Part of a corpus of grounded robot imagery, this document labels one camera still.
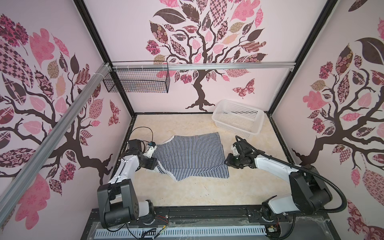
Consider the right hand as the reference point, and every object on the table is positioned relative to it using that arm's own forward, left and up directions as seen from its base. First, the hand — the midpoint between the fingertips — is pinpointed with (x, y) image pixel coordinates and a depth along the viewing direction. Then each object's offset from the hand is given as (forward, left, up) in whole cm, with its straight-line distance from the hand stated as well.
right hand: (225, 161), depth 89 cm
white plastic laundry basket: (+39, -16, -5) cm, 42 cm away
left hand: (-2, +45, +1) cm, 45 cm away
